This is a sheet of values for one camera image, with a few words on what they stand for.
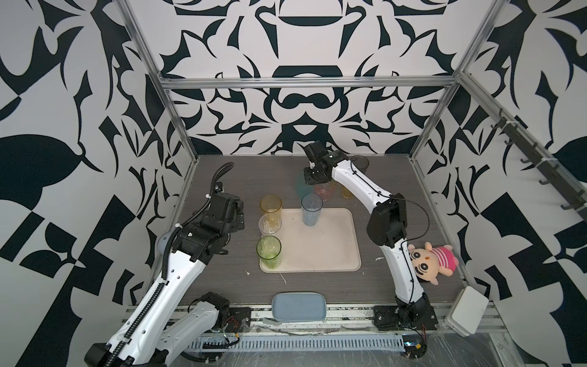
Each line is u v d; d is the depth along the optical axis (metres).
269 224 0.88
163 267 0.43
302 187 1.06
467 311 0.74
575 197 0.50
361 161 1.01
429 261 0.79
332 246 0.92
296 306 0.74
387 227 0.59
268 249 0.86
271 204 0.89
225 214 0.53
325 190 1.03
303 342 0.71
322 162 0.70
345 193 0.69
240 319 0.74
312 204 0.85
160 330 0.40
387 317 0.74
